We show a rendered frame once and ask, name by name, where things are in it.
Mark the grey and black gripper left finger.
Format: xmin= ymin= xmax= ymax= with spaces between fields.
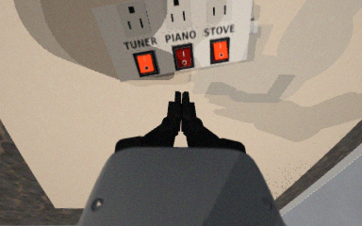
xmin=115 ymin=91 xmax=182 ymax=152

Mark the grey power strip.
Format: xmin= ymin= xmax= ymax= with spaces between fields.
xmin=92 ymin=0 xmax=259 ymax=82

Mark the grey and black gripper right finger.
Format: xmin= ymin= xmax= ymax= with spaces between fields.
xmin=181 ymin=91 xmax=246 ymax=153

